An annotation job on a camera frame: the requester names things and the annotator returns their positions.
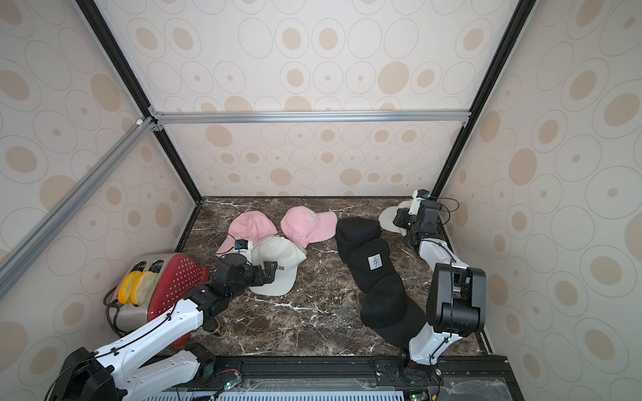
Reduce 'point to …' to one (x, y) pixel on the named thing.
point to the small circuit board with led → (238, 378)
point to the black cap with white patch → (371, 266)
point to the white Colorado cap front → (274, 291)
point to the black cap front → (388, 311)
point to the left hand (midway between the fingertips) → (271, 263)
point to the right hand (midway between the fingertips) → (395, 208)
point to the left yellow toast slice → (124, 289)
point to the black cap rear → (354, 230)
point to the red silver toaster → (156, 284)
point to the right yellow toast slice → (143, 284)
